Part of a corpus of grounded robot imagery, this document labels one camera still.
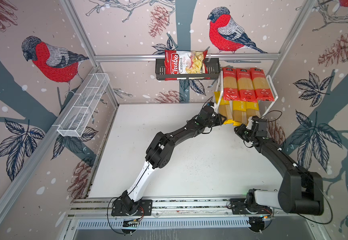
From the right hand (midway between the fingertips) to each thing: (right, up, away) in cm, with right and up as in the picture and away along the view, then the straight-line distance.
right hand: (233, 129), depth 88 cm
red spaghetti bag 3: (+12, +22, -10) cm, 27 cm away
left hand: (-4, +6, -1) cm, 8 cm away
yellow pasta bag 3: (-5, +11, +6) cm, 14 cm away
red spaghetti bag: (-5, +22, -10) cm, 25 cm away
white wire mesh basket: (-84, +5, -17) cm, 86 cm away
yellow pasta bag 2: (+5, +9, +3) cm, 11 cm away
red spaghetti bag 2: (+4, +22, -9) cm, 24 cm away
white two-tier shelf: (-10, +18, -7) cm, 22 cm away
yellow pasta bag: (+14, +12, +5) cm, 19 cm away
